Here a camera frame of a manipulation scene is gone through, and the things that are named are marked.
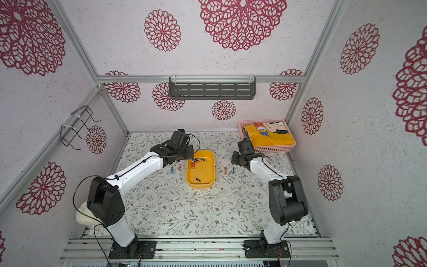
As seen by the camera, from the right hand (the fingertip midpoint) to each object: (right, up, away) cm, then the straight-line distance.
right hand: (234, 155), depth 94 cm
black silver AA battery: (-19, -3, +12) cm, 22 cm away
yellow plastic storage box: (-19, -9, +7) cm, 23 cm away
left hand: (-25, +2, -7) cm, 26 cm away
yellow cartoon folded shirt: (+25, +13, +16) cm, 32 cm away
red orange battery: (-24, -5, +9) cm, 26 cm away
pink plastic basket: (+10, +14, +22) cm, 28 cm away
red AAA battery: (-4, -10, +6) cm, 12 cm away
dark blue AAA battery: (+1, -9, +6) cm, 11 cm away
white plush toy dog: (-69, -28, -21) cm, 77 cm away
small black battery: (-22, -14, +3) cm, 26 cm away
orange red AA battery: (-32, -8, +8) cm, 34 cm away
